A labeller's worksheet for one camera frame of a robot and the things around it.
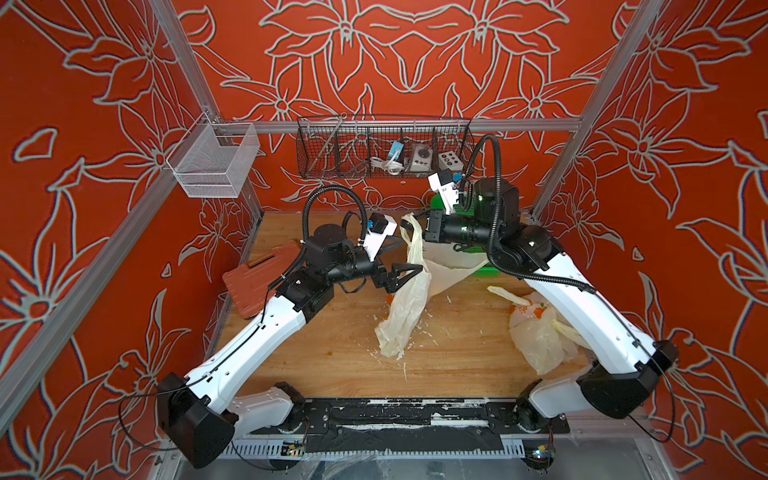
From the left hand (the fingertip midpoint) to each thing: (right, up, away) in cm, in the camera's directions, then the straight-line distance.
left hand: (411, 251), depth 63 cm
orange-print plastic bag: (+9, -4, +10) cm, 14 cm away
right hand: (-4, +6, -5) cm, 8 cm away
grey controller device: (+6, +28, +28) cm, 40 cm away
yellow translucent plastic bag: (+35, -23, +9) cm, 42 cm away
